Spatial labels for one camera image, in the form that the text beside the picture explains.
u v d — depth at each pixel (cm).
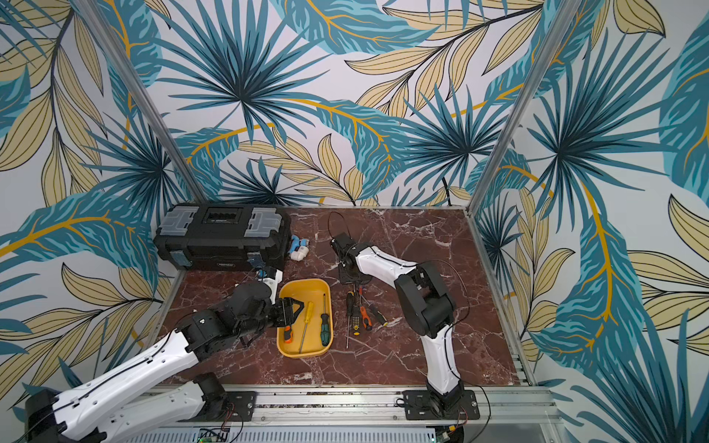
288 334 84
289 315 66
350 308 90
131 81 80
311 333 86
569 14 69
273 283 67
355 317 88
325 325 86
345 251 76
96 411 41
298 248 103
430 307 53
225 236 88
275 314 65
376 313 90
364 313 89
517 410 74
